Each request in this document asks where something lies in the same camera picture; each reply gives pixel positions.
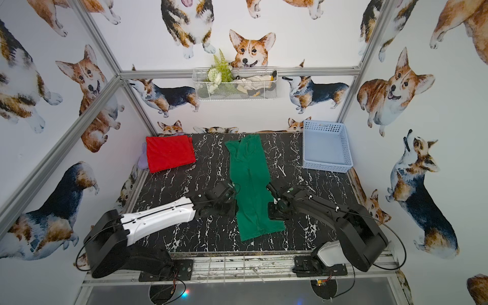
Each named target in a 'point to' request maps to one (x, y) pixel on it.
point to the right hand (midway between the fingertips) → (271, 216)
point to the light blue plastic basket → (325, 146)
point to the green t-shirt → (250, 176)
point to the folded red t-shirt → (169, 152)
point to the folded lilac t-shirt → (142, 162)
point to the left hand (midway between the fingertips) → (238, 204)
